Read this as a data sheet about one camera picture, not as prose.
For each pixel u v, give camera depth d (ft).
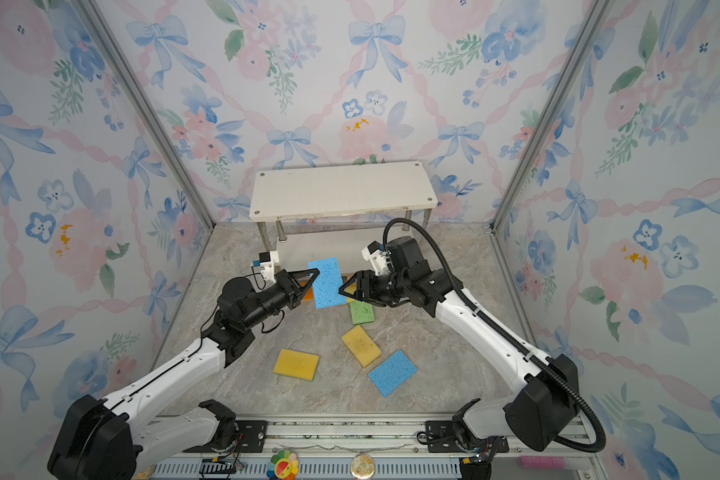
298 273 2.31
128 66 2.57
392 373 2.74
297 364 2.75
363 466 2.30
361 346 2.88
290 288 2.13
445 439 2.32
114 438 1.28
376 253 2.26
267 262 2.30
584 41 2.39
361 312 3.10
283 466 2.26
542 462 2.24
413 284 1.88
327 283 2.35
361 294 2.13
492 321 1.53
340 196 2.63
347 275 2.40
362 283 2.12
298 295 2.20
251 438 2.43
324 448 2.40
